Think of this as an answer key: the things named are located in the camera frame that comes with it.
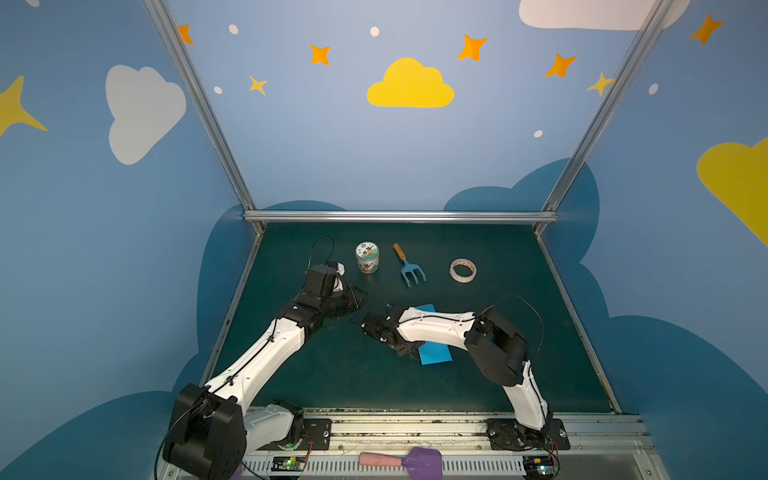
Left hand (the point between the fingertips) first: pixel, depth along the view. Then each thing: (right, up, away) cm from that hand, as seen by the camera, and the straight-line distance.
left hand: (368, 296), depth 81 cm
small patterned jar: (-2, +11, +21) cm, 24 cm away
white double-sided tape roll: (+33, +3, +25) cm, 41 cm away
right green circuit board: (+43, -40, -10) cm, 60 cm away
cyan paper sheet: (+18, -17, +3) cm, 25 cm away
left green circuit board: (-19, -40, -10) cm, 45 cm away
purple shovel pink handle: (+14, -38, -13) cm, 42 cm away
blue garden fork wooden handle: (+13, +6, +26) cm, 30 cm away
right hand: (+14, -14, +9) cm, 22 cm away
